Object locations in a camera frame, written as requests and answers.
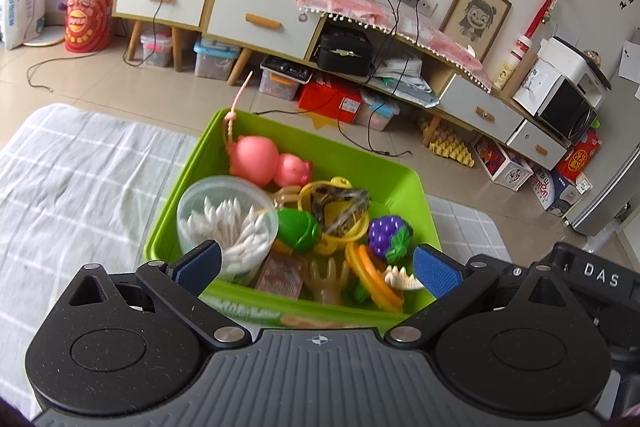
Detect purple toy grapes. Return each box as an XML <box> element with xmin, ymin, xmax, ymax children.
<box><xmin>368</xmin><ymin>215</ymin><xmax>413</xmax><ymax>265</ymax></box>

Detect clear cotton swab jar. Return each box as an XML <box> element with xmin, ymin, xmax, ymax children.
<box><xmin>177</xmin><ymin>176</ymin><xmax>279</xmax><ymax>286</ymax></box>

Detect toy corn with green husk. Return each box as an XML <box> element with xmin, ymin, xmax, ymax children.
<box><xmin>272</xmin><ymin>208</ymin><xmax>322</xmax><ymax>255</ymax></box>

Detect yellow toy pot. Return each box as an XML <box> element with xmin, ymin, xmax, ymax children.
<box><xmin>297</xmin><ymin>176</ymin><xmax>371</xmax><ymax>256</ymax></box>

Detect amber rubber hand toy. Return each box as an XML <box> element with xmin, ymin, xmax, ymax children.
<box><xmin>304</xmin><ymin>258</ymin><xmax>350</xmax><ymax>307</ymax></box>

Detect pink toy pig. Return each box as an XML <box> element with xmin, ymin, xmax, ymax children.
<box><xmin>224</xmin><ymin>72</ymin><xmax>312</xmax><ymax>188</ymax></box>

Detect green plastic storage bin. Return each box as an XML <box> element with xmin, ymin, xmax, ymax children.
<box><xmin>143</xmin><ymin>107</ymin><xmax>444</xmax><ymax>333</ymax></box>

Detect white toy box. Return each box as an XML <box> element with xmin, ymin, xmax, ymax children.
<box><xmin>472</xmin><ymin>135</ymin><xmax>533</xmax><ymax>192</ymax></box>

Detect yellow egg tray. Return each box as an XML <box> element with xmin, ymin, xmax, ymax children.
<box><xmin>418</xmin><ymin>116</ymin><xmax>475</xmax><ymax>168</ymax></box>

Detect grey checked table cloth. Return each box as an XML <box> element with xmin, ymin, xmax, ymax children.
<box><xmin>0</xmin><ymin>102</ymin><xmax>514</xmax><ymax>417</ymax></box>

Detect red cardboard box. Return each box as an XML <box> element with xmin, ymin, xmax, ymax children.
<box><xmin>298</xmin><ymin>72</ymin><xmax>362</xmax><ymax>124</ymax></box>

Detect white microwave oven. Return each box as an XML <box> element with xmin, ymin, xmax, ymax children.
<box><xmin>512</xmin><ymin>37</ymin><xmax>612</xmax><ymax>144</ymax></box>

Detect black case on shelf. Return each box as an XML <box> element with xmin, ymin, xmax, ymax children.
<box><xmin>314</xmin><ymin>25</ymin><xmax>373</xmax><ymax>77</ymax></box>

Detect framed girl drawing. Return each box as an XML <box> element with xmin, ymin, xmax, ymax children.
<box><xmin>439</xmin><ymin>0</ymin><xmax>512</xmax><ymax>62</ymax></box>

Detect pink lace cloth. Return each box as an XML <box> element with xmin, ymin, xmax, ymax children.
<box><xmin>297</xmin><ymin>0</ymin><xmax>492</xmax><ymax>93</ymax></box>

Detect red printed bucket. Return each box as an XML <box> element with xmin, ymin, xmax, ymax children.
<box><xmin>64</xmin><ymin>0</ymin><xmax>113</xmax><ymax>53</ymax></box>

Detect wooden tv cabinet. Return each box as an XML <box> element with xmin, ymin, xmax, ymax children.
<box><xmin>114</xmin><ymin>0</ymin><xmax>566</xmax><ymax>169</ymax></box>

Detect white paper bag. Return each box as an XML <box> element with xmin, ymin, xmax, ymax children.
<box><xmin>1</xmin><ymin>0</ymin><xmax>46</xmax><ymax>51</ymax></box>

